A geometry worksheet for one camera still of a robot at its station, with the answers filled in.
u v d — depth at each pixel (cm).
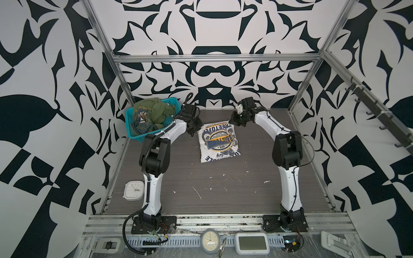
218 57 91
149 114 108
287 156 59
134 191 81
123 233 69
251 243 66
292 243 71
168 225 74
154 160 56
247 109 81
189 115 80
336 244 69
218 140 94
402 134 55
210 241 67
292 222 65
